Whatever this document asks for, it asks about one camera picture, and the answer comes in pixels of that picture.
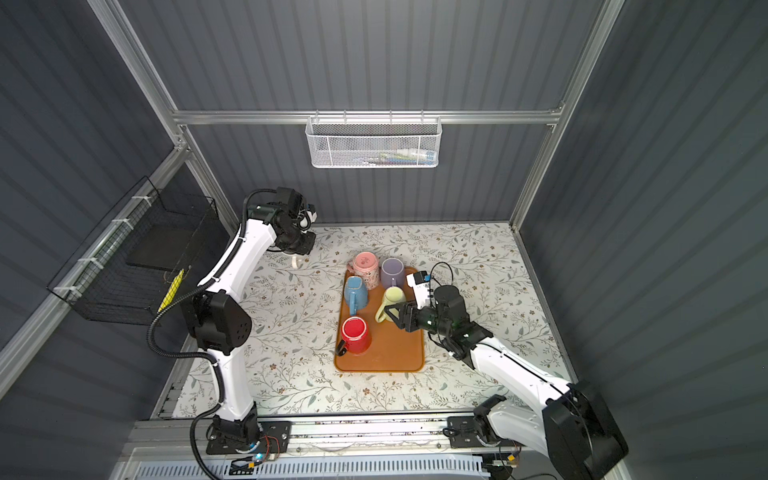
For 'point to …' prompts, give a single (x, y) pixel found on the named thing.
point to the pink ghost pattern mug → (366, 266)
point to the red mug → (355, 337)
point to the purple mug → (392, 271)
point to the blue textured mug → (355, 294)
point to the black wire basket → (131, 265)
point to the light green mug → (392, 296)
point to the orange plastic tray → (391, 349)
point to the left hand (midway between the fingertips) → (305, 247)
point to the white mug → (297, 261)
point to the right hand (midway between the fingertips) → (394, 310)
